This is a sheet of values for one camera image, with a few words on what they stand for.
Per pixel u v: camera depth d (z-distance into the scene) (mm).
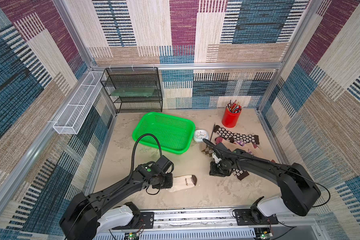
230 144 974
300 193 430
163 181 677
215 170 771
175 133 1059
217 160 786
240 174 871
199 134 1021
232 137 1039
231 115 1045
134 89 1051
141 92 945
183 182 858
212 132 1074
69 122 897
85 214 398
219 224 731
